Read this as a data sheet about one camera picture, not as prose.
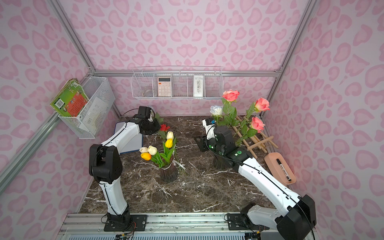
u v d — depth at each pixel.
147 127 0.80
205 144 0.63
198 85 0.93
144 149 0.65
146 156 0.64
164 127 1.07
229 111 0.71
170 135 0.72
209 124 0.63
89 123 0.82
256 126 0.68
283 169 0.91
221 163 0.87
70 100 0.72
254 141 1.03
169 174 0.80
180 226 0.72
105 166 0.52
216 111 0.73
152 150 0.63
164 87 0.93
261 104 0.68
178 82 0.99
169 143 0.67
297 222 0.37
